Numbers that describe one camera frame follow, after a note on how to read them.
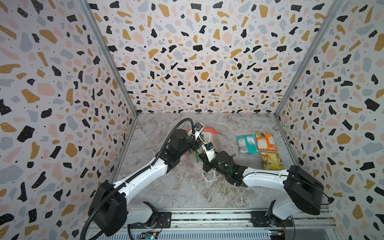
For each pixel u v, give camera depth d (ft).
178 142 1.89
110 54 2.83
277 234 2.35
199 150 2.62
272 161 2.99
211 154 2.33
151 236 2.31
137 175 1.55
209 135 3.46
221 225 2.40
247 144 3.29
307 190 1.44
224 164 2.00
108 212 1.30
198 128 2.13
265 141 3.35
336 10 2.35
